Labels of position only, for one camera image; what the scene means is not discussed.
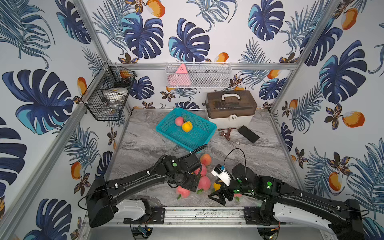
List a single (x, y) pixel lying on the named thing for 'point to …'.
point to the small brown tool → (227, 134)
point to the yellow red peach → (187, 126)
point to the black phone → (248, 134)
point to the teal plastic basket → (198, 138)
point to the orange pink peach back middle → (206, 159)
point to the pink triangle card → (181, 78)
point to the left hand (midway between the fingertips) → (189, 183)
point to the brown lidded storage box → (230, 108)
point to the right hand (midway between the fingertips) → (213, 188)
